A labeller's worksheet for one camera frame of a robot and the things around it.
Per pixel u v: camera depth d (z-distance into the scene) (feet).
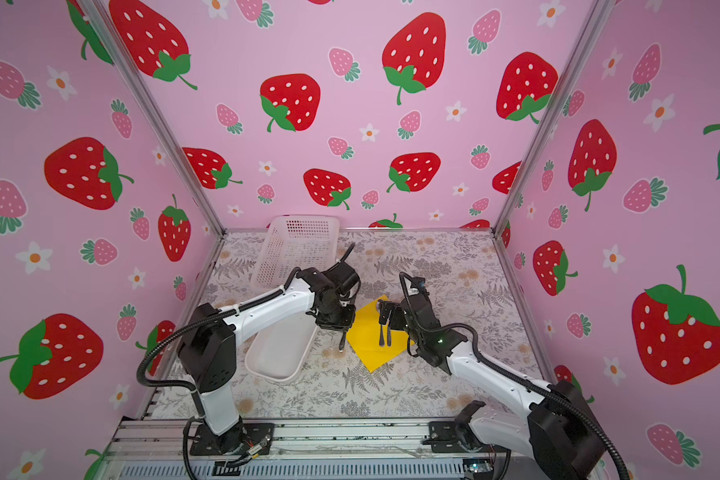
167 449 2.39
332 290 2.12
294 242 3.85
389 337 3.02
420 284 2.36
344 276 2.32
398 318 2.45
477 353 1.76
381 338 3.03
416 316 2.00
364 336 3.04
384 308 2.45
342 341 2.75
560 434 1.32
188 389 1.69
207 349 1.53
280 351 2.82
